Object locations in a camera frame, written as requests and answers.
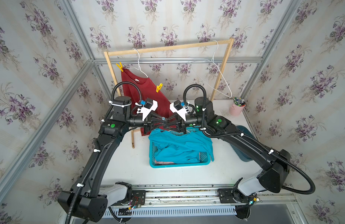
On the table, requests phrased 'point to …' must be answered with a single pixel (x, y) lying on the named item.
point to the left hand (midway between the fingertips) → (166, 121)
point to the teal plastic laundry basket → (153, 151)
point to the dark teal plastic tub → (246, 132)
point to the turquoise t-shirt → (177, 148)
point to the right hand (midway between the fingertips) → (167, 123)
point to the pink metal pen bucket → (236, 110)
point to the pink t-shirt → (203, 156)
